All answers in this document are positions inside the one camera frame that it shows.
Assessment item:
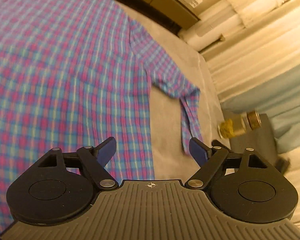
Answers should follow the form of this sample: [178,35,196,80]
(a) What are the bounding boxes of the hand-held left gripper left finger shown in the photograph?
[36,137,119,190]

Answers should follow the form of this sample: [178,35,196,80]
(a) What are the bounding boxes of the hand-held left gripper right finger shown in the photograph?
[185,137,268,189]

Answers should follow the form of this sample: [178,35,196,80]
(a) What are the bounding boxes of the blue pink plaid shirt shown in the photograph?
[0,0,204,233]

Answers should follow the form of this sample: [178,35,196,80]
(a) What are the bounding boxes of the gold glass jar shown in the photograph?
[217,119,248,139]

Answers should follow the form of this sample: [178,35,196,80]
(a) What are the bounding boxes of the brass lidded jar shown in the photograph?
[246,110,263,130]

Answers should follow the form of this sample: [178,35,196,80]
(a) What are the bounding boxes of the dark object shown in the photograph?
[275,156,292,174]

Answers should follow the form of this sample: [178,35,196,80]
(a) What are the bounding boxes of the light blue curtain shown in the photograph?
[220,60,300,153]

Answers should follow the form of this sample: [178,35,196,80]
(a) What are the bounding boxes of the white tower appliance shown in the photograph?
[179,12,230,52]

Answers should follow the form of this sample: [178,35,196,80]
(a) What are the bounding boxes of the white lace curtain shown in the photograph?
[200,0,300,105]

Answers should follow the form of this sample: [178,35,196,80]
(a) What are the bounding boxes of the long brown media cabinet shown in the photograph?
[75,0,203,29]

